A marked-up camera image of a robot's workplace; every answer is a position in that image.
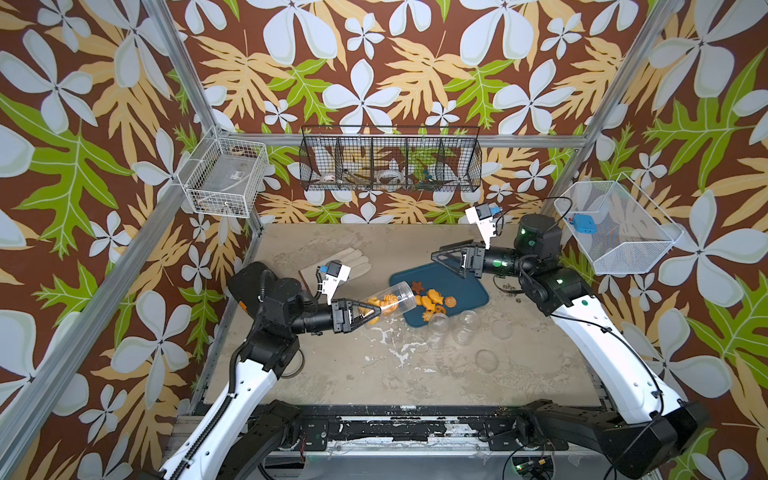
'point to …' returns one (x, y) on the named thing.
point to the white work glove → (353, 258)
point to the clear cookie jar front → (439, 326)
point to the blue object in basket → (584, 224)
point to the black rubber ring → (301, 367)
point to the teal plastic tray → (468, 292)
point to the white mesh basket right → (632, 232)
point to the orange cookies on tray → (432, 300)
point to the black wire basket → (390, 158)
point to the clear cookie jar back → (394, 299)
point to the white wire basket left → (224, 175)
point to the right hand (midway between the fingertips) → (437, 255)
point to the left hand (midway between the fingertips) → (377, 311)
